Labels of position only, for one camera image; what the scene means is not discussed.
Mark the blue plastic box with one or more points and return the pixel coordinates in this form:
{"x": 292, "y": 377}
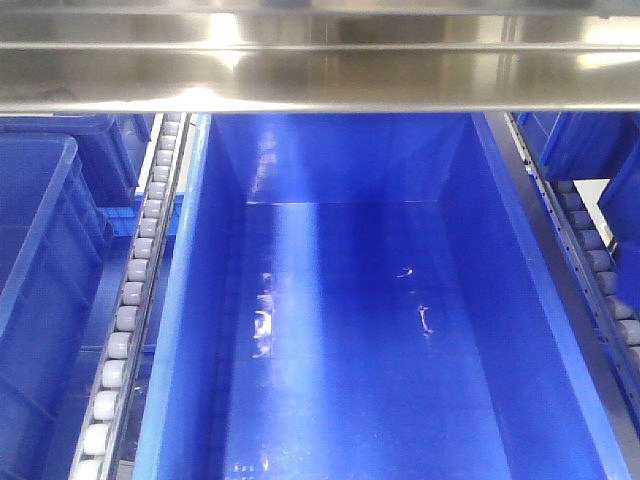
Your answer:
{"x": 625, "y": 235}

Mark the large blue plastic bin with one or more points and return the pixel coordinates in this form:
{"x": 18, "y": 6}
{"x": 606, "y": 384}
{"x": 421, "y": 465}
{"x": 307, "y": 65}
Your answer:
{"x": 350, "y": 325}

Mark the row of blue bins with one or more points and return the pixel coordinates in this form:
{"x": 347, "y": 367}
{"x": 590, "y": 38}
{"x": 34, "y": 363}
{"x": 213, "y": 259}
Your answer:
{"x": 40, "y": 260}

